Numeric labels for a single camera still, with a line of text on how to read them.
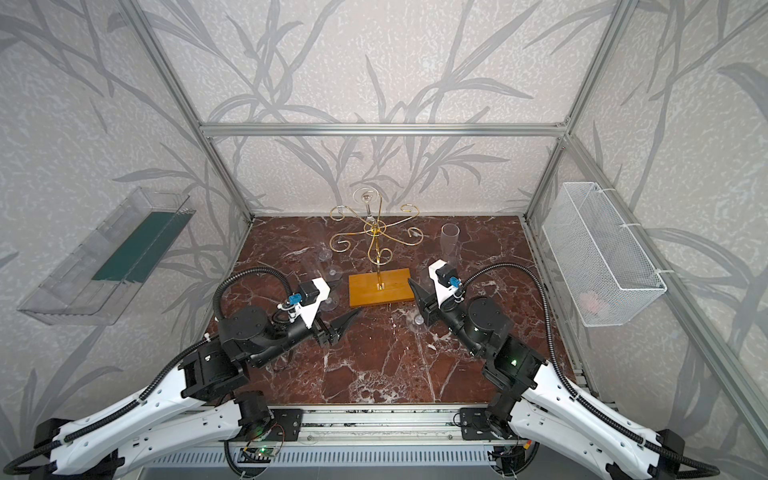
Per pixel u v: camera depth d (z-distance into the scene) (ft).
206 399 1.50
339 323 1.75
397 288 3.23
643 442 1.34
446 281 1.67
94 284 2.09
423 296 1.87
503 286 3.26
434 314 1.81
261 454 2.31
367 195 2.59
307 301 1.55
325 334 1.71
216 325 3.05
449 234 2.92
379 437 2.39
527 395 1.56
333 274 3.36
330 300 1.64
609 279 1.99
